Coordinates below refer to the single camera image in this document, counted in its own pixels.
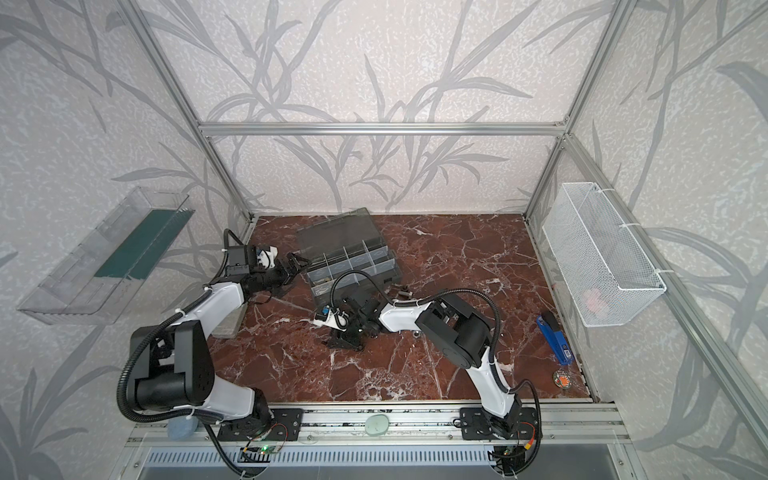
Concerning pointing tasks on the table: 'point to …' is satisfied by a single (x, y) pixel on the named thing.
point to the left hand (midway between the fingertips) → (307, 260)
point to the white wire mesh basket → (611, 277)
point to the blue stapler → (555, 337)
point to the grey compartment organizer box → (342, 244)
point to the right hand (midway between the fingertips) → (332, 328)
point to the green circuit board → (264, 449)
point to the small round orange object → (562, 379)
